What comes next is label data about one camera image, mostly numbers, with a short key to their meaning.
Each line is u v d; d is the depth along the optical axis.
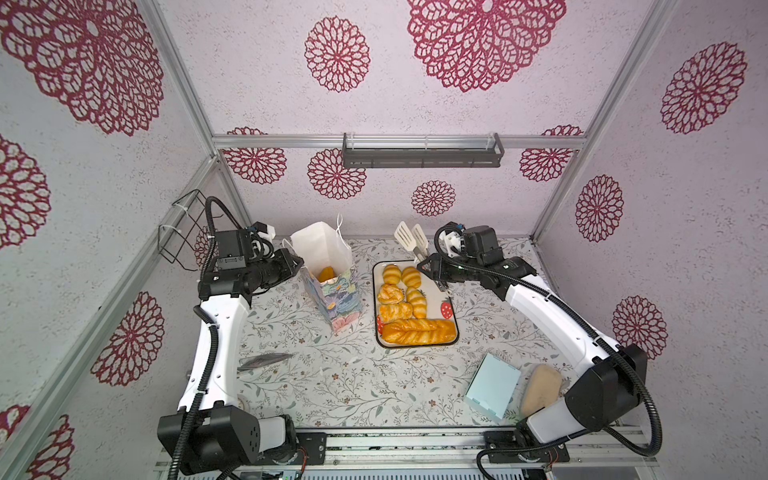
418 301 0.98
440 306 1.00
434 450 0.75
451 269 0.70
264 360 0.87
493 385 0.82
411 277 1.02
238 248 0.56
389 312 0.95
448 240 0.72
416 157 0.89
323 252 0.97
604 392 0.43
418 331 0.92
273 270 0.64
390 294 1.00
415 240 0.79
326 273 1.02
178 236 0.75
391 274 1.06
